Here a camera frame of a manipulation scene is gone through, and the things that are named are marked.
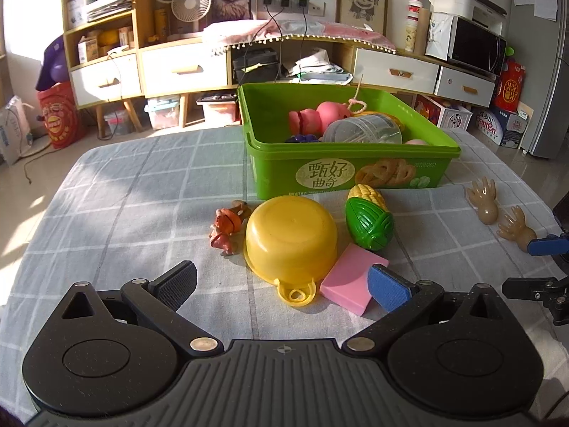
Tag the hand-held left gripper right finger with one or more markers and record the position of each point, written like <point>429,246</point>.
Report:
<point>389,289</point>

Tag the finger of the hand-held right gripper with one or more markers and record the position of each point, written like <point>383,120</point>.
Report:
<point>549,245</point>
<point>533,287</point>

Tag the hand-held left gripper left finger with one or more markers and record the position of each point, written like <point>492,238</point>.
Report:
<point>178,283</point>

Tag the tan rubber hand toy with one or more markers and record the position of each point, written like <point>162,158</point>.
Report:
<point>484,202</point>
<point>515,229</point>

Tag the green plastic box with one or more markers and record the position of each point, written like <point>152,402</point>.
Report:
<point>275,173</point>

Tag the clear cotton swab container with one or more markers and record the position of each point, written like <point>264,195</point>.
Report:
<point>364,131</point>

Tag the orange plastic toy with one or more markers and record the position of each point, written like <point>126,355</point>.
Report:
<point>395,121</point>

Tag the purple toy grapes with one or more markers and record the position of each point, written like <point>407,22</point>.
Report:
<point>302,138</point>

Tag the pink rubber pig toy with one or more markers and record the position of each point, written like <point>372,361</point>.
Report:
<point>320,115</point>

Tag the pink rectangular block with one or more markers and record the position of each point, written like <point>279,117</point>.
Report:
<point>346,280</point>

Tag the toy corn cob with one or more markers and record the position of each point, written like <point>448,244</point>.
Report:
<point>369,222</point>

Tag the brown toy figure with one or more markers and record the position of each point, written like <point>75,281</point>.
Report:
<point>229,227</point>

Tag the printed cardboard box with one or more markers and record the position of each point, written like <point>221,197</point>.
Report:
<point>498,129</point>

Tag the yellow plastic bowl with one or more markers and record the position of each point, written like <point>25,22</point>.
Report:
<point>289,240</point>

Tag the red gift box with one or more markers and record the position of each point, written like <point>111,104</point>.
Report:
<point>509,86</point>

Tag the grey refrigerator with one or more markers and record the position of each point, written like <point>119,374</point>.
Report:
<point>540,75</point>

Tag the white drawer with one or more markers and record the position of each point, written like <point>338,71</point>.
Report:
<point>464,86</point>
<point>184,69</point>
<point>104,82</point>
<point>395,71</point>

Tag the clear storage box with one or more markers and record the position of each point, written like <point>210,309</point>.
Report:
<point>162,113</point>
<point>220,111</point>
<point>118,122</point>

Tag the black microwave oven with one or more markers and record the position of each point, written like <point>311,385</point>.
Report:
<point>475,46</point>

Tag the red paper bag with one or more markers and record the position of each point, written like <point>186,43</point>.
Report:
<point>58,118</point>

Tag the white sack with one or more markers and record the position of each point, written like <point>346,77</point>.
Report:
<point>13,131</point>

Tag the black box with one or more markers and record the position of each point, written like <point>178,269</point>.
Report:
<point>255,66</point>

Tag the white printer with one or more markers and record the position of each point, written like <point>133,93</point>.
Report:
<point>469,4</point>

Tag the white folded clothes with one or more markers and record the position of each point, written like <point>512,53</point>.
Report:
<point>315,69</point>

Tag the white printed cup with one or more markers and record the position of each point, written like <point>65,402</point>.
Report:
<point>411,31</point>

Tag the purple bag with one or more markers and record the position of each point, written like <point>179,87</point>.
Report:
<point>55,58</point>

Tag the pink tasselled cloth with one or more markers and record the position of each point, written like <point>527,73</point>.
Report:
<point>249,31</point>

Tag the wooden cabinet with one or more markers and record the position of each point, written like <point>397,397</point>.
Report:
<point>146,22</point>

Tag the stack of papers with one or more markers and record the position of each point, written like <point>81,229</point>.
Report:
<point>109,4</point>

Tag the wall power strip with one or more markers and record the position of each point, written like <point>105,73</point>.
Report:
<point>289,4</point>

